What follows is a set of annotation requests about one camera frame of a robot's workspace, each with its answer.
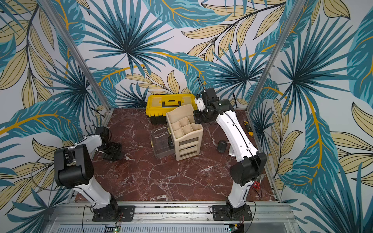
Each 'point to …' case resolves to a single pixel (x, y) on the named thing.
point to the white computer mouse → (231, 151)
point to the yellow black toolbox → (157, 106)
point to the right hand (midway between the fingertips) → (197, 118)
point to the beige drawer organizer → (186, 134)
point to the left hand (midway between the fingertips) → (119, 152)
